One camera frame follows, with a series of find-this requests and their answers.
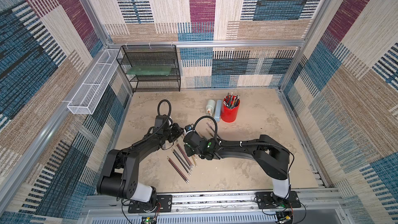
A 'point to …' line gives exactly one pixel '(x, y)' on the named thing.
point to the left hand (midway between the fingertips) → (185, 129)
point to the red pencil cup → (228, 115)
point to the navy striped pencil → (182, 159)
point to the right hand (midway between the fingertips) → (190, 145)
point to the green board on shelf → (152, 70)
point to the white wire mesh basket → (86, 99)
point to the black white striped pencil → (181, 163)
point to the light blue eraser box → (218, 110)
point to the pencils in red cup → (231, 101)
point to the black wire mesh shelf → (151, 55)
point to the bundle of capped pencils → (213, 130)
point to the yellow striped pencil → (194, 160)
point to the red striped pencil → (178, 169)
